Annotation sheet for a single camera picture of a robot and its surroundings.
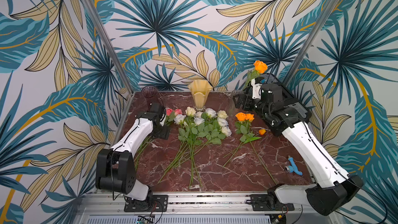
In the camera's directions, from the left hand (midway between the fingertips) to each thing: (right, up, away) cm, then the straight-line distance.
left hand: (159, 135), depth 85 cm
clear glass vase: (+44, +13, +16) cm, 48 cm away
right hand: (+42, +20, -13) cm, 49 cm away
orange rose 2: (+54, -3, +10) cm, 55 cm away
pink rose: (+3, +9, +17) cm, 20 cm away
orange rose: (+49, +2, +12) cm, 51 cm away
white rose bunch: (+22, +3, +10) cm, 24 cm away
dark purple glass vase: (-6, +23, +5) cm, 24 cm away
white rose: (+9, +8, +12) cm, 17 cm away
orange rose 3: (+55, +37, -2) cm, 67 cm away
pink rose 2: (+8, +13, +18) cm, 23 cm away
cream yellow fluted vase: (+23, +27, +15) cm, 39 cm away
